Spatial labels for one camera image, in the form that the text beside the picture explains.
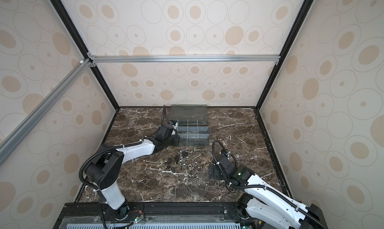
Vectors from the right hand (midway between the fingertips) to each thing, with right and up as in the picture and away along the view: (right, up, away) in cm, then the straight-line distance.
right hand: (221, 170), depth 81 cm
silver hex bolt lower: (-13, +5, +11) cm, 18 cm away
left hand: (-22, +17, +12) cm, 30 cm away
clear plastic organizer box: (-16, +23, +27) cm, 39 cm away
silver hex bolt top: (-14, +8, +14) cm, 22 cm away
